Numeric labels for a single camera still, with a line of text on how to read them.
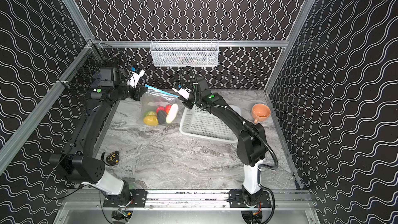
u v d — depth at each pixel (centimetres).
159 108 94
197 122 103
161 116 87
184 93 73
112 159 83
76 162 41
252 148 49
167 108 92
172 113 88
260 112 105
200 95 66
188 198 76
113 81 57
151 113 92
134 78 63
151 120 87
